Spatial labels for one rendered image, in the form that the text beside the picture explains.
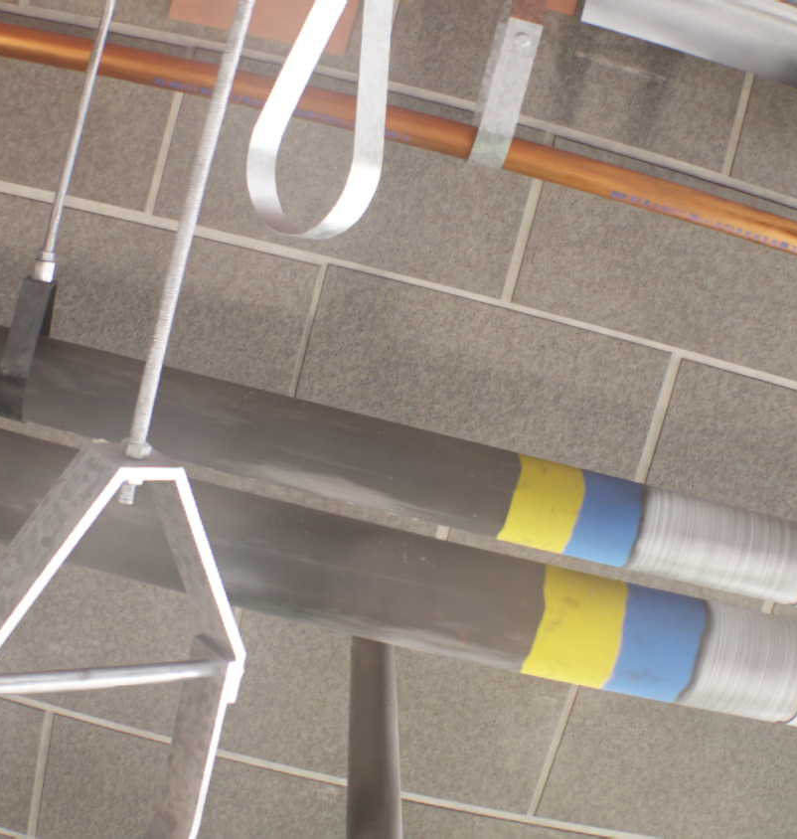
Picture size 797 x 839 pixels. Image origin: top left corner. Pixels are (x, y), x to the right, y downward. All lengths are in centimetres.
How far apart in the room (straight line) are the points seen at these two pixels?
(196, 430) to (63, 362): 12
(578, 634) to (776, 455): 84
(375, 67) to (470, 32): 66
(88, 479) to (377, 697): 56
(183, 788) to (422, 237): 86
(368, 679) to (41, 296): 44
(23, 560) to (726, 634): 45
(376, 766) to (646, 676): 29
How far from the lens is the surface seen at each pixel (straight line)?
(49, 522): 81
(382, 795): 114
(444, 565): 94
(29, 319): 123
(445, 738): 182
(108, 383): 122
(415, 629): 95
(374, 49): 99
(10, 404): 124
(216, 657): 91
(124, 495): 82
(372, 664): 137
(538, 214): 166
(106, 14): 122
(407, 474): 121
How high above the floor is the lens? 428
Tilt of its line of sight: 13 degrees down
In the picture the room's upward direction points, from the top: 15 degrees clockwise
